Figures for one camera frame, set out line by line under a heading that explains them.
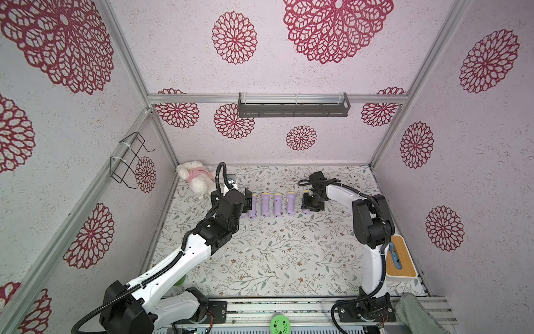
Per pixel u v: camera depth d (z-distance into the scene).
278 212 0.98
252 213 0.97
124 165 0.75
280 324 0.68
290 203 1.01
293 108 0.95
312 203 0.90
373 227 0.57
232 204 0.54
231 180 0.63
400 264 0.81
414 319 0.70
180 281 0.76
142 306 0.39
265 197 1.02
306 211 0.98
